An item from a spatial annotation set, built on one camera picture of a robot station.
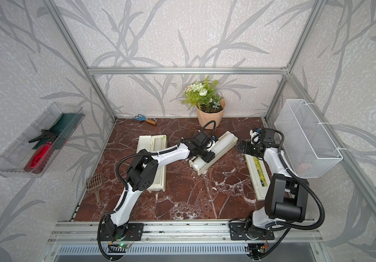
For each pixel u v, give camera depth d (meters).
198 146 0.76
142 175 0.56
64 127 0.68
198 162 0.90
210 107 1.07
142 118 1.20
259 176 0.89
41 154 0.60
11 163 0.58
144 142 0.96
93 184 0.87
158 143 0.99
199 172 0.89
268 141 0.69
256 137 0.80
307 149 0.60
